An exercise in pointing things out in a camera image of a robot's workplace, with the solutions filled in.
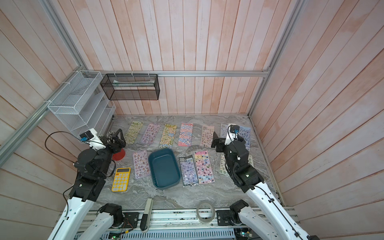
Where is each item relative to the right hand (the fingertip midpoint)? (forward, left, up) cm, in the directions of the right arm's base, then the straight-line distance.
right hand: (223, 132), depth 71 cm
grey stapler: (-36, +37, -25) cm, 57 cm away
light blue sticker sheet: (+26, -9, -30) cm, 41 cm away
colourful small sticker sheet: (+18, +34, -30) cm, 49 cm away
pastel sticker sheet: (+20, +5, -30) cm, 36 cm away
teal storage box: (-6, +32, -29) cm, 44 cm away
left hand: (-4, +51, +2) cm, 51 cm away
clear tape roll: (-29, +4, -27) cm, 40 cm away
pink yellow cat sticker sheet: (-4, +8, -31) cm, 32 cm away
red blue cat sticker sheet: (+20, +20, -29) cm, 41 cm away
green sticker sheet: (-6, -4, -30) cm, 31 cm away
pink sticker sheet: (+20, +47, -29) cm, 58 cm away
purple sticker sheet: (-10, +17, -30) cm, 36 cm away
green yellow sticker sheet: (+23, +60, -29) cm, 71 cm away
